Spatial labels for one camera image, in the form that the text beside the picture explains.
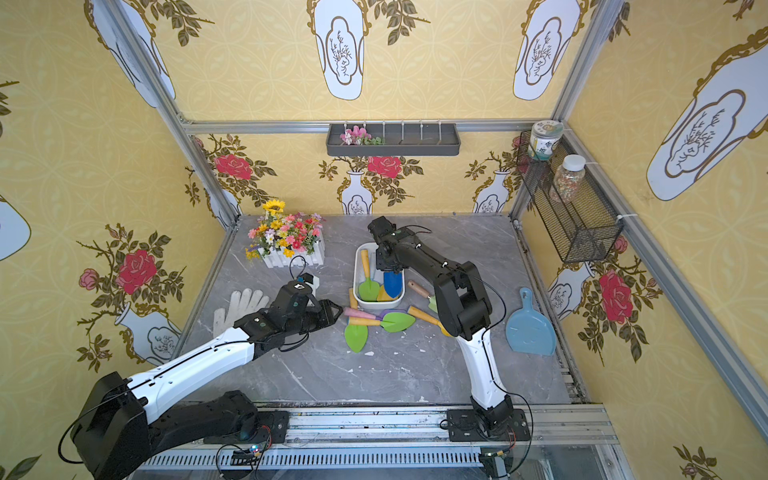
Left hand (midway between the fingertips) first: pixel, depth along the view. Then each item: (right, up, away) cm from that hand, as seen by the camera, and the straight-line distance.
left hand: (331, 307), depth 83 cm
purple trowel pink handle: (+5, -3, +6) cm, 9 cm away
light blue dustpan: (+58, -8, +7) cm, 59 cm away
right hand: (+19, +13, +18) cm, 29 cm away
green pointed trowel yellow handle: (+10, +3, +14) cm, 17 cm away
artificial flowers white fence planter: (-18, +20, +11) cm, 29 cm away
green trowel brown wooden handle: (+26, +3, +14) cm, 29 cm away
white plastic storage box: (+11, +7, +19) cm, 23 cm away
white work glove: (-32, -3, +12) cm, 34 cm away
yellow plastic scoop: (+14, +1, +13) cm, 19 cm away
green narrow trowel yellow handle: (+6, -10, +6) cm, 13 cm away
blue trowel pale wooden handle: (+17, +5, +11) cm, 21 cm away
